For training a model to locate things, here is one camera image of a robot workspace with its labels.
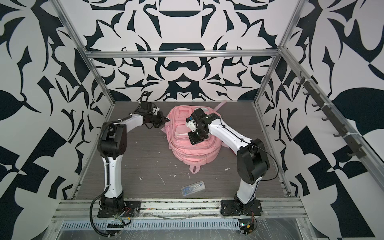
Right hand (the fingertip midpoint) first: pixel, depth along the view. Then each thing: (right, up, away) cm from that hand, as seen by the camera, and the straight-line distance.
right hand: (192, 138), depth 86 cm
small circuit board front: (+26, -40, -15) cm, 50 cm away
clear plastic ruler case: (0, -25, -7) cm, 26 cm away
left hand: (-16, +12, +17) cm, 26 cm away
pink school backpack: (+2, -9, -2) cm, 10 cm away
